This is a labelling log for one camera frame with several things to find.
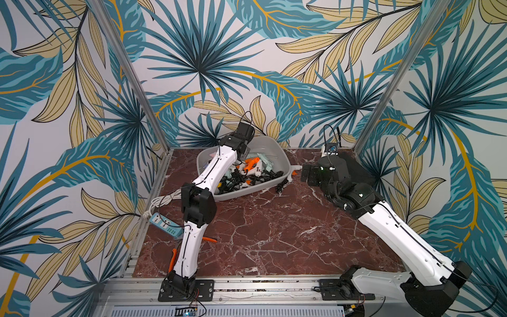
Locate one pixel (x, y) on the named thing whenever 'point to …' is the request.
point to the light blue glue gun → (267, 164)
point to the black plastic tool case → (358, 173)
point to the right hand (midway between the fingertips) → (316, 166)
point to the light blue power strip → (166, 225)
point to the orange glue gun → (251, 163)
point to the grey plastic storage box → (240, 181)
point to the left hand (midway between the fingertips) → (235, 151)
